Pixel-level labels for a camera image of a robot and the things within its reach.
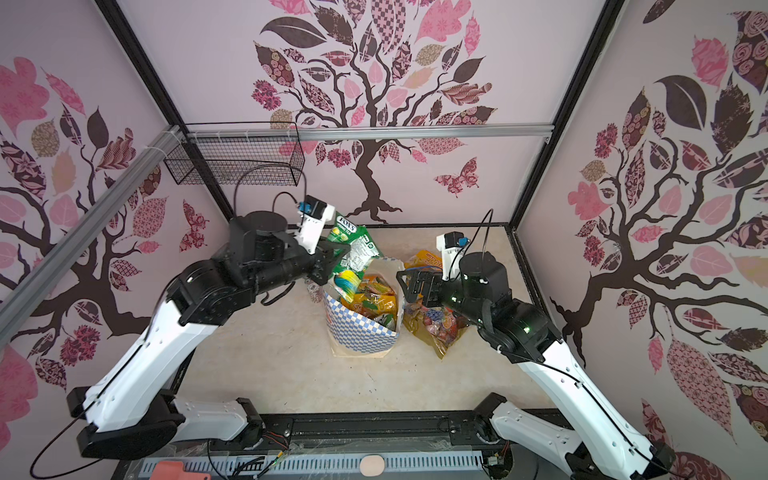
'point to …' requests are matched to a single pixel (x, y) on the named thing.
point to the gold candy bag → (438, 325)
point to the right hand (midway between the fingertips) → (413, 272)
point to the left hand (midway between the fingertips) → (342, 251)
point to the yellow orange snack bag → (424, 258)
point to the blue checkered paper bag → (353, 335)
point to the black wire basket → (239, 154)
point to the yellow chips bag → (371, 305)
